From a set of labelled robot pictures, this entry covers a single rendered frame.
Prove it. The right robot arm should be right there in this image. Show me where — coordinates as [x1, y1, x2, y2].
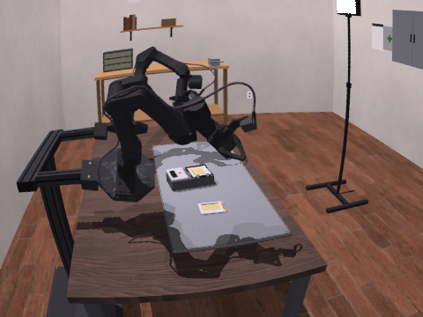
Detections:
[105, 74, 215, 196]

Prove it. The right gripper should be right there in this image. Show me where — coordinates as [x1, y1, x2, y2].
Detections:
[204, 116, 248, 161]

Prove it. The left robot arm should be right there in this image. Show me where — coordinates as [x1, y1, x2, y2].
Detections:
[130, 47, 202, 121]

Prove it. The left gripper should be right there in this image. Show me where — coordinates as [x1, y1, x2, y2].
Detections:
[169, 86, 199, 113]

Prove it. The white gel cassette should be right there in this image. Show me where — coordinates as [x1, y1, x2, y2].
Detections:
[187, 166, 212, 178]

